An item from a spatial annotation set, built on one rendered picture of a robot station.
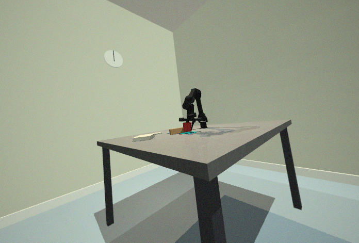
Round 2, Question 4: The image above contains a wooden plank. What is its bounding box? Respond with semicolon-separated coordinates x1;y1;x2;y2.
169;127;184;135

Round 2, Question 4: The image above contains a cream flat rectangular block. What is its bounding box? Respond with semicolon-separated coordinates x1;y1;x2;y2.
133;134;155;141

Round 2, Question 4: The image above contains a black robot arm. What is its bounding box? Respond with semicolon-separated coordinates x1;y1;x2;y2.
182;88;208;128

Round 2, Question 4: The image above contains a red translucent cup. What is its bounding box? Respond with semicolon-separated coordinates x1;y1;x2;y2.
183;122;192;132

